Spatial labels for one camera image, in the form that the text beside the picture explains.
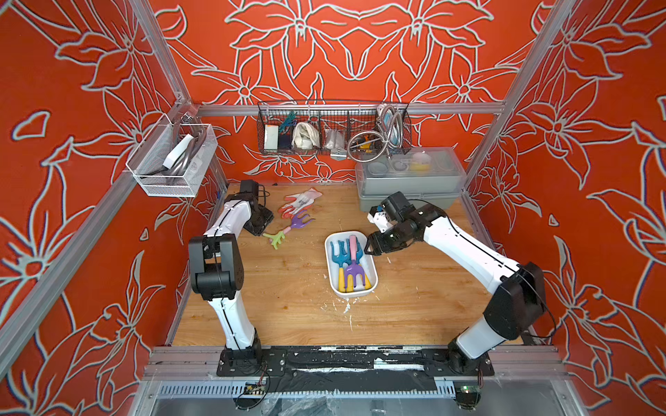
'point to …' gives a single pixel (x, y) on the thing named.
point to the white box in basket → (270, 137)
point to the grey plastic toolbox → (434, 174)
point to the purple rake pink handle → (354, 269)
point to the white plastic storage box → (367, 263)
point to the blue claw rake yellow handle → (343, 258)
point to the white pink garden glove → (298, 203)
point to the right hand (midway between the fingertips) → (367, 248)
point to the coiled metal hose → (368, 146)
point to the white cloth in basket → (305, 136)
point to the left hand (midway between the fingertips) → (267, 220)
